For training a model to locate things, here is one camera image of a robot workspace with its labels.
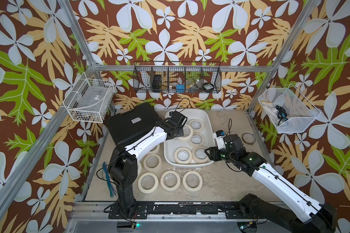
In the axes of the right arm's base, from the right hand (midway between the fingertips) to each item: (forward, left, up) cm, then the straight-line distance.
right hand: (207, 149), depth 78 cm
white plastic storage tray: (+12, +20, -16) cm, 29 cm away
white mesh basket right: (+18, -48, +10) cm, 52 cm away
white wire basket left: (+22, +65, +17) cm, 71 cm away
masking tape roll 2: (+13, +10, -3) cm, 16 cm away
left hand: (+15, +15, -1) cm, 21 cm away
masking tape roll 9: (-11, +20, -17) cm, 29 cm away
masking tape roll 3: (+18, +3, -17) cm, 25 cm away
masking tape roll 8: (-12, +33, -17) cm, 39 cm away
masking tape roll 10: (-16, +10, -15) cm, 24 cm away
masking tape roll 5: (+5, +2, -16) cm, 17 cm away
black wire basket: (+48, +16, +14) cm, 53 cm away
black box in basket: (+46, +30, +11) cm, 56 cm away
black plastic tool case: (+28, +49, -11) cm, 58 cm away
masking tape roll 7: (0, +32, -17) cm, 36 cm away
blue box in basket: (+38, +14, +12) cm, 42 cm away
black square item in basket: (+41, -5, +11) cm, 43 cm away
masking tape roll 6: (+7, +30, -14) cm, 34 cm away
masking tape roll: (+30, 0, -17) cm, 34 cm away
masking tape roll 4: (+4, +12, -16) cm, 21 cm away
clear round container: (+41, +5, +13) cm, 43 cm away
